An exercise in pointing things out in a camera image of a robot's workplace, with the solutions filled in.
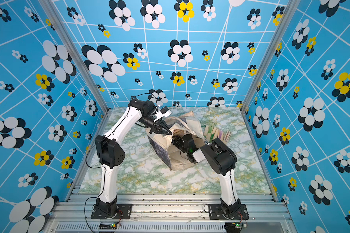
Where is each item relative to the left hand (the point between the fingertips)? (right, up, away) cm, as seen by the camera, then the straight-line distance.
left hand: (172, 132), depth 75 cm
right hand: (0, -5, +24) cm, 24 cm away
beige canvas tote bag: (+7, +5, +3) cm, 9 cm away
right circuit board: (+29, -45, -5) cm, 54 cm away
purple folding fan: (+33, -3, +27) cm, 43 cm away
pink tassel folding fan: (+38, -4, +27) cm, 47 cm away
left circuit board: (-32, -46, -3) cm, 57 cm away
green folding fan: (+25, -1, +30) cm, 39 cm away
